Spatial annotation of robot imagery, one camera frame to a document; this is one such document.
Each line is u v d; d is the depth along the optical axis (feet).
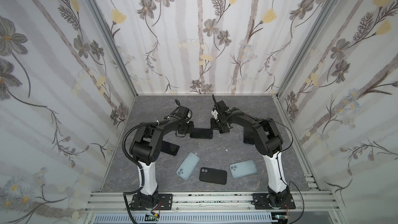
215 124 2.96
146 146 1.71
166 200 2.41
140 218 2.30
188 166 2.83
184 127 2.82
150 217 2.36
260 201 2.41
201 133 3.23
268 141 1.86
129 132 1.62
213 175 2.81
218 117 2.68
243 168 2.81
